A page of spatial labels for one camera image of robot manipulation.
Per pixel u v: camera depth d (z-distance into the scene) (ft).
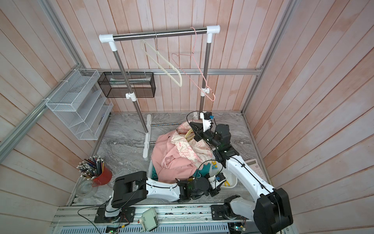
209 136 2.13
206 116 2.08
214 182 2.01
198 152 2.43
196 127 2.24
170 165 2.27
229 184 2.71
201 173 2.55
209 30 1.79
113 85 3.39
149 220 2.21
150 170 2.60
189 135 2.41
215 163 2.92
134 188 1.66
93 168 2.53
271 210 1.28
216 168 2.91
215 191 2.16
